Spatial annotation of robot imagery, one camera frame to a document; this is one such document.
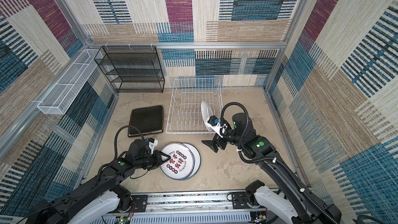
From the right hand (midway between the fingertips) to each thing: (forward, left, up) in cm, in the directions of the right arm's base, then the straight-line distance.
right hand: (209, 133), depth 71 cm
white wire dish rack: (+29, +14, -25) cm, 41 cm away
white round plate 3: (-6, +6, -21) cm, 22 cm away
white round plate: (+18, 0, -9) cm, 20 cm away
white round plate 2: (-6, +15, -20) cm, 26 cm away
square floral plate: (+23, +37, -22) cm, 49 cm away
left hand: (-4, +20, -15) cm, 25 cm away
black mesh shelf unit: (+56, +51, -6) cm, 75 cm away
